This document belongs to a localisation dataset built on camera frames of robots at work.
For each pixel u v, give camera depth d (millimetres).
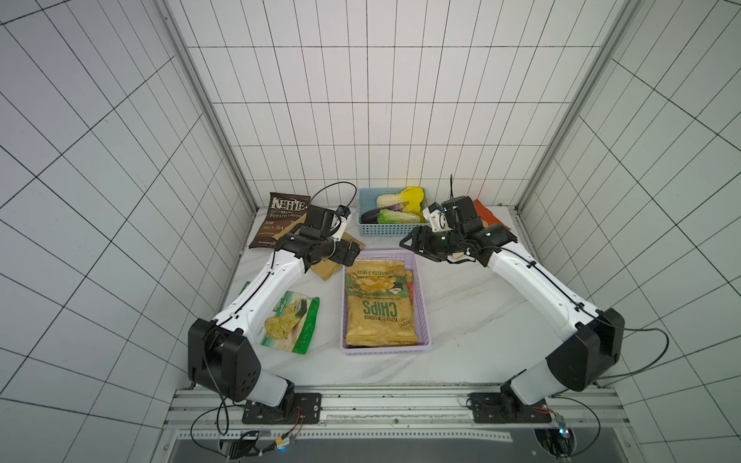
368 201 1180
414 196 1122
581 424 716
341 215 723
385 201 1160
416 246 678
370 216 1136
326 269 979
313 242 561
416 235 690
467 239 572
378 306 857
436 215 715
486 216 1148
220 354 406
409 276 974
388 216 1067
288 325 874
